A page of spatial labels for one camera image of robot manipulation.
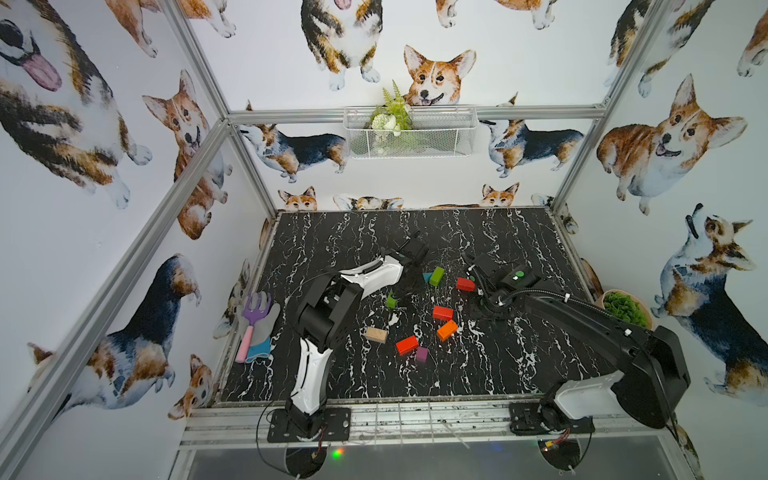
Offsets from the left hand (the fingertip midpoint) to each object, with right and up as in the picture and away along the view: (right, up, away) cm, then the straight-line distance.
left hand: (423, 285), depth 97 cm
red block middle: (+5, -8, -5) cm, 11 cm away
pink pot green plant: (+53, -3, -17) cm, 56 cm away
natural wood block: (-14, -12, -10) cm, 21 cm away
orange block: (+6, -12, -9) cm, 16 cm away
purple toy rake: (-52, -8, -6) cm, 53 cm away
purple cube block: (-1, -18, -11) cm, 21 cm away
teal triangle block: (+1, +3, +2) cm, 4 cm away
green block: (+5, +3, +3) cm, 6 cm away
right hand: (+12, -4, -16) cm, 20 cm away
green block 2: (-10, -5, -2) cm, 12 cm away
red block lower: (-5, -16, -10) cm, 19 cm away
